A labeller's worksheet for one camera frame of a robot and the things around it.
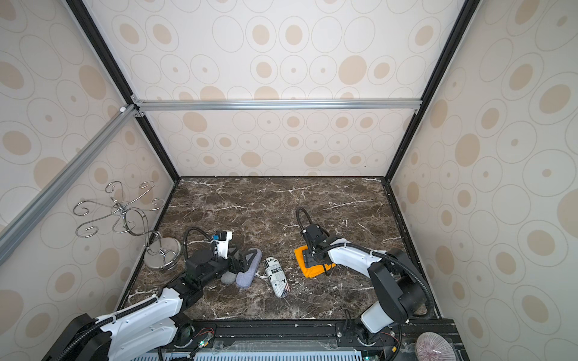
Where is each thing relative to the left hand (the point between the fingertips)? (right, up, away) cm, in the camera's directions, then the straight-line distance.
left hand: (254, 250), depth 80 cm
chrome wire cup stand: (-39, -3, +10) cm, 40 cm away
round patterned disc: (+57, -28, -10) cm, 65 cm away
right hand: (+26, -5, +12) cm, 29 cm away
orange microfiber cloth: (+21, -9, +6) cm, 24 cm away
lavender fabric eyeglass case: (-4, -11, +3) cm, 13 cm away
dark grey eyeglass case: (-10, -11, +3) cm, 15 cm away
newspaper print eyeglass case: (+8, -11, +3) cm, 14 cm away
